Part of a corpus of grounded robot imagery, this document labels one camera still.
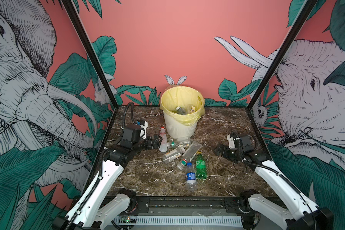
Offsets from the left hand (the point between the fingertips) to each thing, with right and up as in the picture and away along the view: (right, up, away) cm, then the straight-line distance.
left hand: (156, 137), depth 73 cm
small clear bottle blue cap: (+19, -23, +5) cm, 30 cm away
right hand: (+34, -8, +6) cm, 35 cm away
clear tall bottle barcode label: (+14, +16, +29) cm, 35 cm away
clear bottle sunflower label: (+19, -13, +18) cm, 29 cm away
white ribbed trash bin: (+12, +2, +27) cm, 30 cm away
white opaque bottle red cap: (+2, -9, +17) cm, 19 cm away
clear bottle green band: (+13, -7, +24) cm, 28 cm away
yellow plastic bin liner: (+15, +26, +24) cm, 38 cm away
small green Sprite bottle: (+25, -20, +10) cm, 34 cm away
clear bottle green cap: (+22, +17, +22) cm, 35 cm away
